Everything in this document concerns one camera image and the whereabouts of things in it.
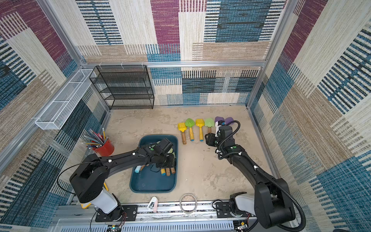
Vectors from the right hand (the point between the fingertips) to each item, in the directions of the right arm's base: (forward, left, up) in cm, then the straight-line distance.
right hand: (210, 138), depth 88 cm
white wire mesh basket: (0, +78, +22) cm, 81 cm away
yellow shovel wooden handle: (+16, +17, -9) cm, 25 cm away
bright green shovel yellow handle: (-17, +28, -7) cm, 33 cm away
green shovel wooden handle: (+20, -3, -10) cm, 23 cm away
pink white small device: (-33, +31, -10) cm, 46 cm away
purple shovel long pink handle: (+25, -10, -11) cm, 29 cm away
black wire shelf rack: (+42, +60, +7) cm, 74 cm away
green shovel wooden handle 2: (-17, +25, -8) cm, 31 cm away
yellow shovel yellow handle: (+20, +4, -10) cm, 23 cm away
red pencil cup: (-2, +65, -8) cm, 66 cm away
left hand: (-13, +21, -8) cm, 26 cm away
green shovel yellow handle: (+20, +12, -10) cm, 25 cm away
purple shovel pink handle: (+26, -19, -14) cm, 35 cm away
